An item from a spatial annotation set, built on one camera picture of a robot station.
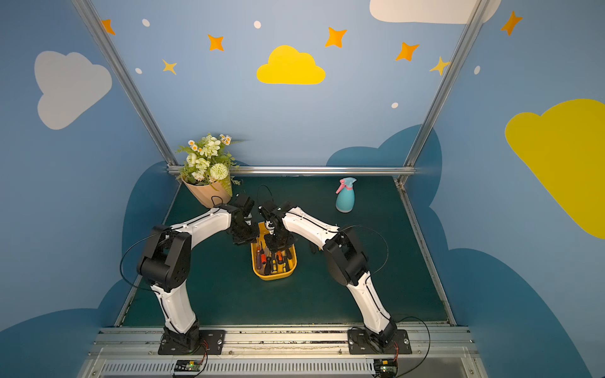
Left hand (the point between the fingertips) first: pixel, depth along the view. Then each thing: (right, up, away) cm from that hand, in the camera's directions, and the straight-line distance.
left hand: (257, 237), depth 96 cm
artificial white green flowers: (-17, +31, -8) cm, 36 cm away
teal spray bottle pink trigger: (+38, +16, +8) cm, 42 cm away
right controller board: (+45, -38, -23) cm, 63 cm away
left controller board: (-17, -36, -24) cm, 47 cm away
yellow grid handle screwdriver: (+23, -5, 0) cm, 24 cm away
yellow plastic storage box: (+1, -3, +2) cm, 4 cm away
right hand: (+9, -4, -4) cm, 11 cm away
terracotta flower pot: (-21, +17, +3) cm, 28 cm away
